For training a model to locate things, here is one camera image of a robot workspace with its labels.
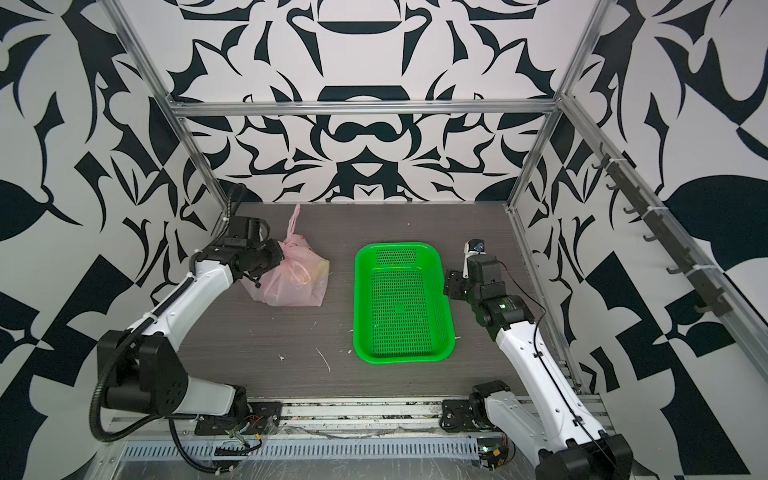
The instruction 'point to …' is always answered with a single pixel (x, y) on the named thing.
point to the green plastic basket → (400, 310)
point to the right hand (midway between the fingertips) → (460, 273)
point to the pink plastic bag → (299, 280)
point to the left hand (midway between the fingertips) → (283, 249)
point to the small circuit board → (492, 451)
